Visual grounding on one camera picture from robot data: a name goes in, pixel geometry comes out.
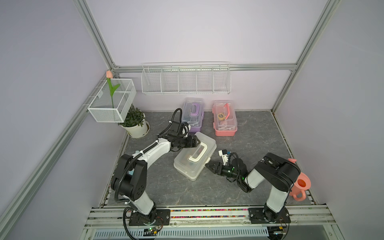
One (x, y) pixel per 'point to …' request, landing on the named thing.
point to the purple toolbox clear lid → (193, 109)
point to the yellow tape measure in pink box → (221, 116)
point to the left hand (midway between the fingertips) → (195, 143)
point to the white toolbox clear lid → (194, 158)
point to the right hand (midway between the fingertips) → (206, 165)
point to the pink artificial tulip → (112, 89)
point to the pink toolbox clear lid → (225, 123)
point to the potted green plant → (135, 124)
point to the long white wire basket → (186, 78)
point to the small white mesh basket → (114, 101)
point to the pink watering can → (302, 183)
